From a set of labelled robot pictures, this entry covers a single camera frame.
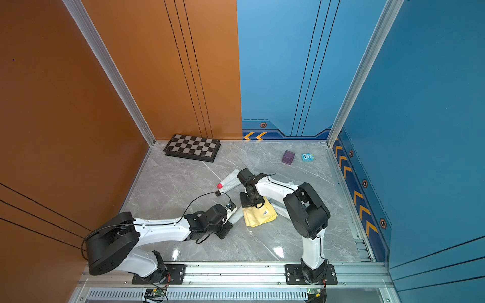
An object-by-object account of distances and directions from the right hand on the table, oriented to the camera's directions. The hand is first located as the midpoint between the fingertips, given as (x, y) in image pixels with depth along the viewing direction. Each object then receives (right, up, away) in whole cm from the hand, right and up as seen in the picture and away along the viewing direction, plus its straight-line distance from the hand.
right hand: (246, 204), depth 93 cm
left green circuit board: (-35, -30, -21) cm, 50 cm away
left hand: (-7, -7, -6) cm, 12 cm away
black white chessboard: (-33, +29, +20) cm, 49 cm away
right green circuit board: (+27, -29, -21) cm, 45 cm away
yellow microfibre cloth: (+4, -4, -7) cm, 9 cm away
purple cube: (+23, +23, +13) cm, 36 cm away
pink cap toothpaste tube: (-9, +10, +7) cm, 15 cm away
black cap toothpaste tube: (-15, +5, +2) cm, 16 cm away
